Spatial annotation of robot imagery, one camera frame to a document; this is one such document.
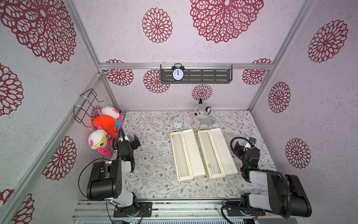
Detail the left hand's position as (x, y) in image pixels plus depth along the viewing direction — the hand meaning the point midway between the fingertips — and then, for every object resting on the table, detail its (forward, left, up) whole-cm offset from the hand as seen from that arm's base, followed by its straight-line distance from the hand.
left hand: (129, 138), depth 93 cm
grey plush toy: (+14, -50, +2) cm, 52 cm away
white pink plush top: (+15, +13, +10) cm, 22 cm away
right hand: (-4, -76, +2) cm, 76 cm away
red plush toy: (+7, +14, +7) cm, 17 cm away
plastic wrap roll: (-10, -53, -2) cm, 54 cm away
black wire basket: (+5, +19, +25) cm, 32 cm away
